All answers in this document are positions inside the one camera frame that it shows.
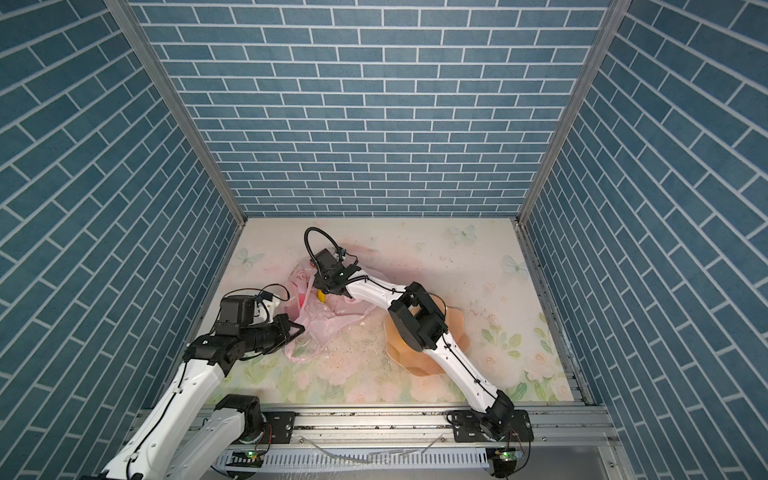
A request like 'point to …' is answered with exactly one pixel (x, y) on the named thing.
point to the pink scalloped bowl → (418, 361)
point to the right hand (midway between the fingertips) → (315, 278)
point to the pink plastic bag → (318, 318)
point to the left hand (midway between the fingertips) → (305, 327)
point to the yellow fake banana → (321, 296)
